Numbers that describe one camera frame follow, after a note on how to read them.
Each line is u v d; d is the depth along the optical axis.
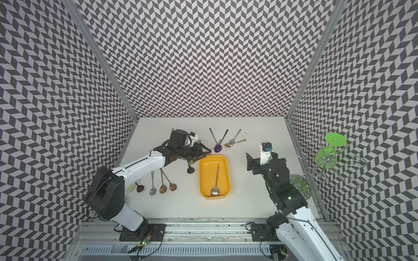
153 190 0.86
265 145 0.59
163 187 0.86
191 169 0.94
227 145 1.05
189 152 0.74
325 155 0.65
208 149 0.83
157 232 0.75
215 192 0.85
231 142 1.04
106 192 0.45
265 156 0.63
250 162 0.71
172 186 0.87
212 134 1.11
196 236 0.74
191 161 1.00
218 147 1.02
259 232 0.75
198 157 0.75
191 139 0.71
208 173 0.92
